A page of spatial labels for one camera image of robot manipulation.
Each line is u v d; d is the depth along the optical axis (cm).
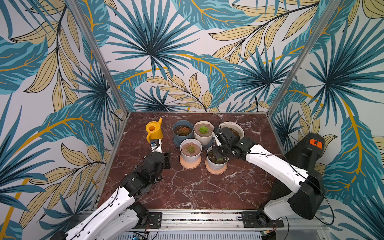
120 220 56
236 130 97
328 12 70
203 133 95
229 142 60
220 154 70
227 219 75
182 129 95
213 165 82
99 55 84
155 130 95
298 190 42
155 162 53
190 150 88
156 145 63
